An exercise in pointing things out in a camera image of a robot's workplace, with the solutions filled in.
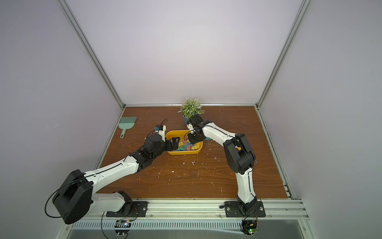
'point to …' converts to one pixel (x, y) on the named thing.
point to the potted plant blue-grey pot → (190, 107)
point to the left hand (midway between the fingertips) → (175, 137)
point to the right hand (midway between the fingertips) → (193, 137)
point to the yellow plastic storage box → (185, 146)
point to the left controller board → (122, 223)
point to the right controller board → (249, 227)
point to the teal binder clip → (208, 139)
